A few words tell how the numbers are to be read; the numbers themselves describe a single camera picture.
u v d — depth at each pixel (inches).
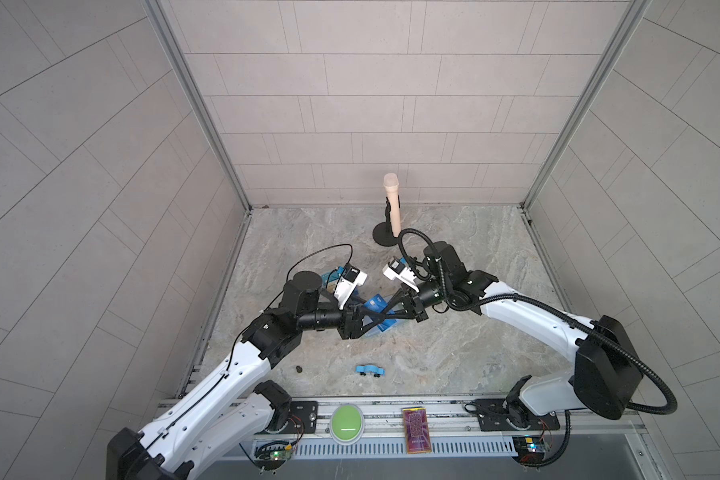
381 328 26.4
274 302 21.8
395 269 24.9
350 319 22.7
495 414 28.0
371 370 30.1
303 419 27.8
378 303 26.2
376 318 25.3
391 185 34.4
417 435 26.8
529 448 26.8
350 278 23.5
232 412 21.6
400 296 25.7
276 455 25.7
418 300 25.1
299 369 30.6
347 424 27.3
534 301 19.6
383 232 42.2
